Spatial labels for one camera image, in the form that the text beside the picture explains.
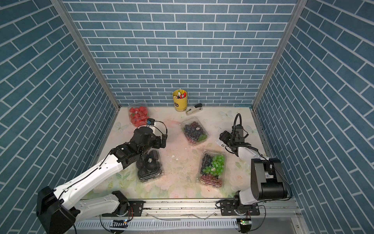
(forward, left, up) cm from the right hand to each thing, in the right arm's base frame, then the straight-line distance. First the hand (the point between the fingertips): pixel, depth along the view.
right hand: (224, 136), depth 94 cm
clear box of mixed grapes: (-23, +8, +1) cm, 25 cm away
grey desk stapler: (+27, +20, -3) cm, 34 cm away
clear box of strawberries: (+15, +63, 0) cm, 64 cm away
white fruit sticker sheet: (-1, +1, -7) cm, 7 cm away
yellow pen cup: (+26, +32, +6) cm, 42 cm away
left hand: (-12, +35, +14) cm, 39 cm away
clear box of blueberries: (+2, +20, 0) cm, 20 cm away
